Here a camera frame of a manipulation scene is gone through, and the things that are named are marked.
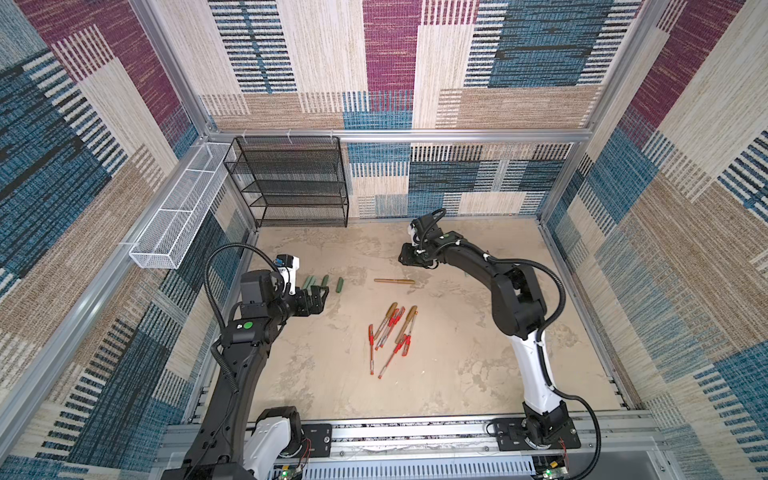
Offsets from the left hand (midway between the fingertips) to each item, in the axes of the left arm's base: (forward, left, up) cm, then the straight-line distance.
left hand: (312, 285), depth 78 cm
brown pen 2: (0, -26, -20) cm, 33 cm away
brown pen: (+1, -19, -20) cm, 28 cm away
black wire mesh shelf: (+47, +14, -3) cm, 49 cm away
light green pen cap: (+14, +8, -20) cm, 25 cm away
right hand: (+18, -25, -14) cm, 34 cm away
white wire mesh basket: (+19, +48, -3) cm, 51 cm away
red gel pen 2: (-9, -22, -20) cm, 31 cm away
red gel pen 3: (0, -21, -20) cm, 29 cm away
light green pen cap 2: (+14, +6, -20) cm, 25 cm away
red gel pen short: (-8, -25, -20) cm, 33 cm away
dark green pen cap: (+15, +1, -20) cm, 25 cm away
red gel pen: (-6, -15, -20) cm, 25 cm away
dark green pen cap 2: (+13, -4, -20) cm, 24 cm away
